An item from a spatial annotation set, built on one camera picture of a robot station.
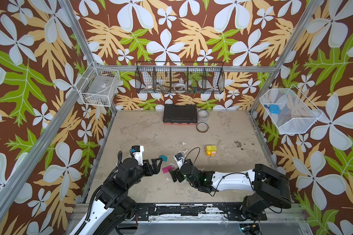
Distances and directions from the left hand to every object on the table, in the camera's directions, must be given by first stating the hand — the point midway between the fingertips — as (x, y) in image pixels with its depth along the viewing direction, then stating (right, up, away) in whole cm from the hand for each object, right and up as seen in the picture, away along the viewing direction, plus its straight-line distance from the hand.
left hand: (155, 158), depth 71 cm
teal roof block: (+2, -4, +21) cm, 22 cm away
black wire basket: (+13, +49, +26) cm, 57 cm away
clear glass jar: (+32, +25, +46) cm, 61 cm away
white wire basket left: (-37, +41, +15) cm, 57 cm away
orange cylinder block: (+30, 0, +23) cm, 37 cm away
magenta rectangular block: (+4, -11, +19) cm, 22 cm away
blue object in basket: (+69, +27, +15) cm, 75 cm away
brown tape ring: (+30, +15, +38) cm, 51 cm away
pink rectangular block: (+35, -1, +21) cm, 41 cm away
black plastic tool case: (+13, +25, +45) cm, 53 cm away
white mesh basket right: (+76, +24, +10) cm, 81 cm away
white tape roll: (+13, +43, +28) cm, 53 cm away
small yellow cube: (+31, +2, +19) cm, 37 cm away
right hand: (+9, -7, +11) cm, 15 cm away
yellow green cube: (+34, +2, +19) cm, 39 cm away
